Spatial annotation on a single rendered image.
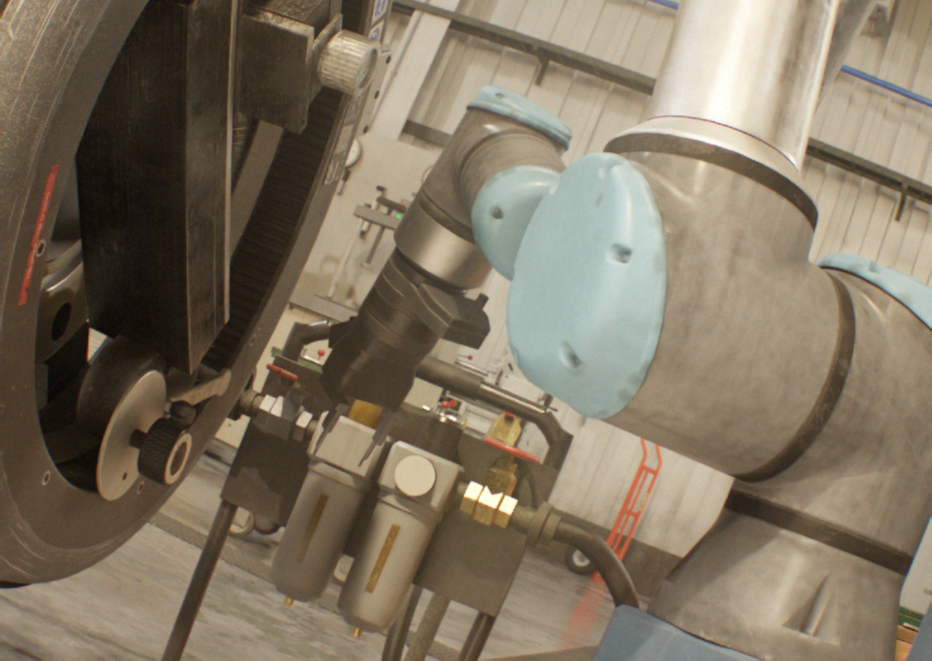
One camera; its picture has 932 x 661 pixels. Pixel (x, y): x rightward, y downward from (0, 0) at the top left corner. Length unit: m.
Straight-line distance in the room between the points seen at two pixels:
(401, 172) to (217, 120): 6.92
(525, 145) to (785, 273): 0.39
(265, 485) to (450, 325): 0.74
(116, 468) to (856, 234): 11.01
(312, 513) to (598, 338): 1.08
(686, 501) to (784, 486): 10.82
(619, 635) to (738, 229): 0.28
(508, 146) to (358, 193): 6.82
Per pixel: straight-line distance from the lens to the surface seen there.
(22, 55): 0.95
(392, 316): 1.46
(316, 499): 2.00
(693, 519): 11.88
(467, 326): 1.41
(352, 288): 8.02
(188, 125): 1.13
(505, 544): 2.04
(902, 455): 1.07
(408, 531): 1.98
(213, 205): 1.23
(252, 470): 2.10
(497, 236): 1.28
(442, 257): 1.42
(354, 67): 1.14
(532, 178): 1.28
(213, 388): 1.41
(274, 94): 1.17
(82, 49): 0.97
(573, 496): 12.02
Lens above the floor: 0.48
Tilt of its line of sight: 5 degrees up
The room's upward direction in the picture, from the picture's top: 23 degrees clockwise
